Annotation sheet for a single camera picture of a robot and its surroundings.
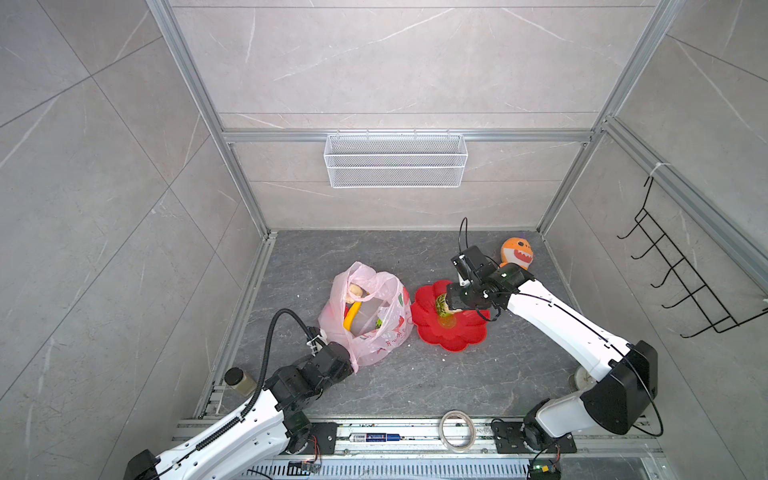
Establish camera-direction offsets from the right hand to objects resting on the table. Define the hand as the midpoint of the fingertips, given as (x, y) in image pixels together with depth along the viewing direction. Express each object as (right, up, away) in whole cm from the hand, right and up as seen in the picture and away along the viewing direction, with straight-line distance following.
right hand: (454, 296), depth 81 cm
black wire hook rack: (+48, -1, -23) cm, 53 cm away
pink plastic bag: (-25, -7, +14) cm, 30 cm away
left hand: (-29, -15, -1) cm, 33 cm away
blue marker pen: (-22, -34, -8) cm, 42 cm away
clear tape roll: (-1, -34, -6) cm, 34 cm away
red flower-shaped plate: (+2, -13, +10) cm, 17 cm away
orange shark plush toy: (+26, +13, +21) cm, 36 cm away
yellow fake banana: (-31, -8, +12) cm, 34 cm away
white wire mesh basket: (-16, +44, +19) cm, 51 cm away
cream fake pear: (-29, 0, +13) cm, 32 cm away
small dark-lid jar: (-57, -19, -8) cm, 61 cm away
